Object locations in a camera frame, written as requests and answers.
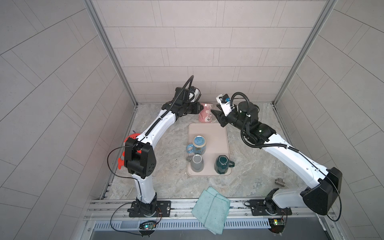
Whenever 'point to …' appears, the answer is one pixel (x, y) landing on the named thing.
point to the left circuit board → (148, 225)
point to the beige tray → (217, 144)
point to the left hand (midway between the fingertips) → (204, 105)
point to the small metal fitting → (280, 182)
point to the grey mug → (197, 163)
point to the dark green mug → (222, 163)
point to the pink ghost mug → (206, 116)
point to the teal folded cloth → (212, 210)
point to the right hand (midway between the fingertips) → (214, 107)
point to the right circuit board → (277, 224)
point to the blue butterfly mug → (198, 146)
